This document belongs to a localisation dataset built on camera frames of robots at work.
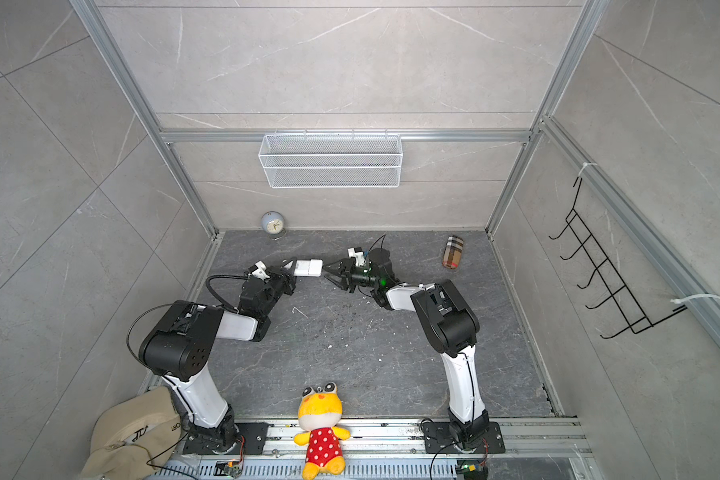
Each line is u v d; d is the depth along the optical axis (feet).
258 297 2.40
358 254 3.03
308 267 2.89
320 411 2.34
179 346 1.61
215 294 2.50
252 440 2.43
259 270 2.87
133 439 2.40
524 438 2.46
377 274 2.62
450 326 1.81
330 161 3.29
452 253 3.62
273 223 3.75
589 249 2.40
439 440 2.39
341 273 2.74
